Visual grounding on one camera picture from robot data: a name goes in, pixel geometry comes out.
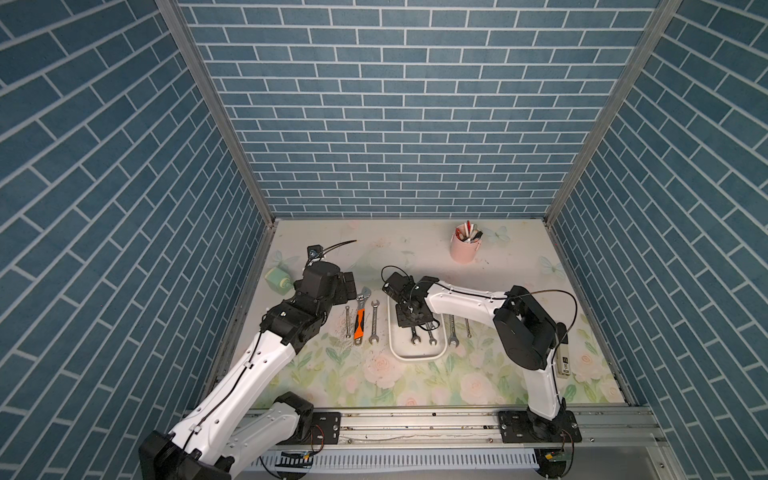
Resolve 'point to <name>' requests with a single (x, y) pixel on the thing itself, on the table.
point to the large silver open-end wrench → (453, 337)
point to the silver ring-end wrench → (431, 340)
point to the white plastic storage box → (400, 346)
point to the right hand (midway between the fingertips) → (408, 320)
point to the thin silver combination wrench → (347, 335)
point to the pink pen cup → (465, 242)
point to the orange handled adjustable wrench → (360, 315)
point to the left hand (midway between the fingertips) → (343, 278)
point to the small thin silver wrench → (469, 335)
